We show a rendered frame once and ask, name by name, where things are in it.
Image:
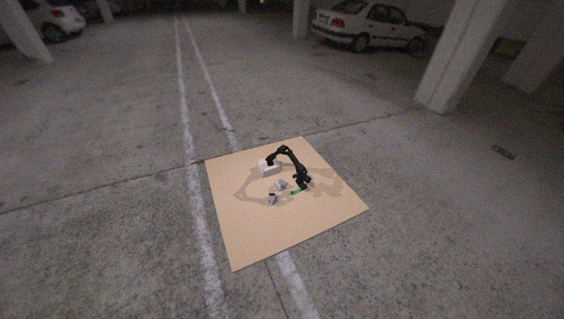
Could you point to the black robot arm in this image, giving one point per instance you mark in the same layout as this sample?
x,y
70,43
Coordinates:
x,y
300,168

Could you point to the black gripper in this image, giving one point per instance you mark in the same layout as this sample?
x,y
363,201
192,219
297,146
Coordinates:
x,y
300,182

